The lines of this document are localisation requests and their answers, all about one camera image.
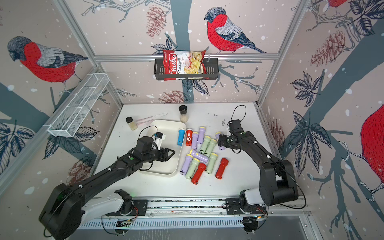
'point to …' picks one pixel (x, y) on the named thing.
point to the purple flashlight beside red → (194, 140)
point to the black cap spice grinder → (183, 110)
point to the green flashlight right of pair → (210, 147)
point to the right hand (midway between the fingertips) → (222, 141)
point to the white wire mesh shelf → (75, 110)
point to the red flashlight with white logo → (189, 136)
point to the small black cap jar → (131, 123)
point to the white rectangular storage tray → (169, 128)
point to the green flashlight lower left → (192, 168)
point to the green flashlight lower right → (211, 164)
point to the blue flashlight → (180, 136)
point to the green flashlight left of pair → (205, 143)
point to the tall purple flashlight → (202, 130)
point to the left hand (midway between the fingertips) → (174, 149)
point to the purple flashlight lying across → (198, 155)
